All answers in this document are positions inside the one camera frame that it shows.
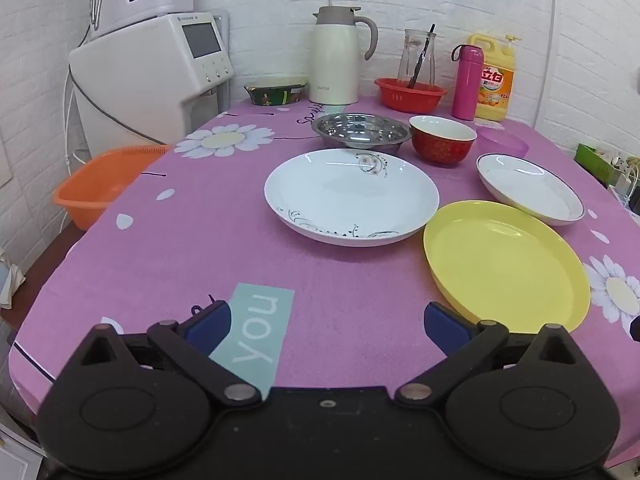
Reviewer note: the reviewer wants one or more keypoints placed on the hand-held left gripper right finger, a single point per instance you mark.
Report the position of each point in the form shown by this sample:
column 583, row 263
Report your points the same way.
column 445, row 327

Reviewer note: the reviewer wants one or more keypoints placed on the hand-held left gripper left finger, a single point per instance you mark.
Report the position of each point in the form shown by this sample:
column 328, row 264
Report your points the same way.
column 210, row 325

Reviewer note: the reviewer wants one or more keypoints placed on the red bowl white inside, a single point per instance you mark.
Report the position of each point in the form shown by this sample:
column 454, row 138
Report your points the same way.
column 440, row 152

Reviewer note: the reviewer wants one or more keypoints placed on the purple floral tablecloth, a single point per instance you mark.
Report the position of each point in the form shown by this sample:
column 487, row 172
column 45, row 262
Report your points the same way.
column 200, row 240

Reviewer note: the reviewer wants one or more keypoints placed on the yellow plastic plate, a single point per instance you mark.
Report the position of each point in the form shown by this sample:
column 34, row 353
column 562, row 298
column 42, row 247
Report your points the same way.
column 505, row 265

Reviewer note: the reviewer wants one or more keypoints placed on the white plate with silver rim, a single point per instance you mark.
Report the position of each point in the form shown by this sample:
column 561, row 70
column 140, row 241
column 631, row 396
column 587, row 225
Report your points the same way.
column 530, row 187

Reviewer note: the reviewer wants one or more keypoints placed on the white plate with black pattern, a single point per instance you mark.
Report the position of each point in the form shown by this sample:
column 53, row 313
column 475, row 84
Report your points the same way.
column 345, row 195

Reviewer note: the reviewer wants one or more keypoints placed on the orange plastic basin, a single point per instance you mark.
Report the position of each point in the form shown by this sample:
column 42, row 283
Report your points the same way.
column 95, row 185

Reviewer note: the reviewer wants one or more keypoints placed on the purple plastic bowl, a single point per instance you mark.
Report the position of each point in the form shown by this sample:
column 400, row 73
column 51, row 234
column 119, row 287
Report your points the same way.
column 505, row 142

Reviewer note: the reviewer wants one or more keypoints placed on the stainless steel bowl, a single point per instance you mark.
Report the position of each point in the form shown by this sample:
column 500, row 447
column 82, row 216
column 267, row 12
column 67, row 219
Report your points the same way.
column 360, row 130

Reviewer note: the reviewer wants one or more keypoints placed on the green box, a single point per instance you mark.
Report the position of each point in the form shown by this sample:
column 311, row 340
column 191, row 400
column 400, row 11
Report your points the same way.
column 587, row 157

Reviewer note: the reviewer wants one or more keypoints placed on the red plastic colander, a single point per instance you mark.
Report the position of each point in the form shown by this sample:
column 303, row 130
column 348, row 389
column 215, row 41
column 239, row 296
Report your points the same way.
column 410, row 101

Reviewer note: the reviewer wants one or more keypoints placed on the white plug adapter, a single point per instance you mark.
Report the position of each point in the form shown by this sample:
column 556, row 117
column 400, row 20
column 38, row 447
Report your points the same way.
column 627, row 182

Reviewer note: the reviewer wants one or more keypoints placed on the white cabinet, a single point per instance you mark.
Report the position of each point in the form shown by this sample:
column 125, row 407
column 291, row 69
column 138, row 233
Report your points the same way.
column 15, row 455

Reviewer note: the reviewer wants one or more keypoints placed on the green patterned bowl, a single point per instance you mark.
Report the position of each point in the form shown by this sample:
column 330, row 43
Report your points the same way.
column 272, row 96

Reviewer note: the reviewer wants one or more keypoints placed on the yellow detergent bottle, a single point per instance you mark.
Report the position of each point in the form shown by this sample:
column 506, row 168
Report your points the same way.
column 495, row 90

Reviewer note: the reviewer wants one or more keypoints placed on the pink thermos bottle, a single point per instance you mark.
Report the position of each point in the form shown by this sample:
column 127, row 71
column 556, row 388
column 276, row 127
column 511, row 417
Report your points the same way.
column 466, row 85

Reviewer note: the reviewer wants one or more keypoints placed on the white water dispenser with screen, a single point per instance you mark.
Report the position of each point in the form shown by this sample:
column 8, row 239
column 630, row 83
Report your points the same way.
column 150, row 85

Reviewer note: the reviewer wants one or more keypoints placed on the black stirring stick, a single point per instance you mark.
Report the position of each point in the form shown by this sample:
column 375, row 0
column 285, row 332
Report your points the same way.
column 419, row 62

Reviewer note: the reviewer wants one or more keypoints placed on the glass pitcher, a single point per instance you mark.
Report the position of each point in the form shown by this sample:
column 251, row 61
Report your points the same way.
column 427, row 57

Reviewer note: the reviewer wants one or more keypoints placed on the cream thermal jug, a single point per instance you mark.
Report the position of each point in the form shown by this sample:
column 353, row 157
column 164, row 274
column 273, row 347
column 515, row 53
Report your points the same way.
column 332, row 60

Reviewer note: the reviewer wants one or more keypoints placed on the white curved wall pipe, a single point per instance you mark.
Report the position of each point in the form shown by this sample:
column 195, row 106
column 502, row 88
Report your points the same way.
column 551, row 35

